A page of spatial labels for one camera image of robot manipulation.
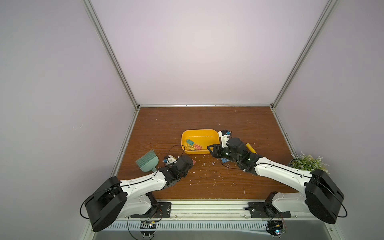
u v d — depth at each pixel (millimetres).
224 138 740
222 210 746
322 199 400
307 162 720
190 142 975
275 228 686
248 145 948
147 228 712
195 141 980
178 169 641
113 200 413
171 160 781
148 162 897
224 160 878
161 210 725
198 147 948
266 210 656
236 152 621
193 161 875
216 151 708
